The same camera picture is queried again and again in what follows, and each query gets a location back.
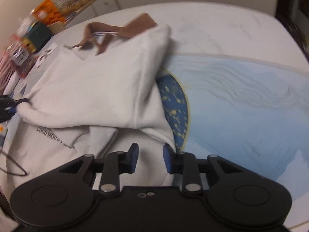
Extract dark green box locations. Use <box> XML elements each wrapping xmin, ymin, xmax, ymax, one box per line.
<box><xmin>21</xmin><ymin>22</ymin><xmax>52</xmax><ymax>53</ymax></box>

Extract white hooded sweatshirt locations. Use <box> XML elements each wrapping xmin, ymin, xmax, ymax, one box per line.
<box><xmin>1</xmin><ymin>23</ymin><xmax>174</xmax><ymax>196</ymax></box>

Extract orange snack bag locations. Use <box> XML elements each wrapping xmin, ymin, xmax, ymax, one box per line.
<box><xmin>31</xmin><ymin>0</ymin><xmax>65</xmax><ymax>26</ymax></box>

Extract black cable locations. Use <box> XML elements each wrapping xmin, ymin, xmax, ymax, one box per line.
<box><xmin>0</xmin><ymin>147</ymin><xmax>28</xmax><ymax>177</ymax></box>

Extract red clear packaged item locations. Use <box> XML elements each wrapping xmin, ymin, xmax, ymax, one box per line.
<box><xmin>1</xmin><ymin>34</ymin><xmax>38</xmax><ymax>78</ymax></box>

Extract small white wooden drawer cabinet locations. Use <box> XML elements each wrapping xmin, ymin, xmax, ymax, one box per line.
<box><xmin>52</xmin><ymin>0</ymin><xmax>121</xmax><ymax>28</ymax></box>

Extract white paper card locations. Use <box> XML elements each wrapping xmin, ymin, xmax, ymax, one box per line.
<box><xmin>34</xmin><ymin>43</ymin><xmax>58</xmax><ymax>68</ymax></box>

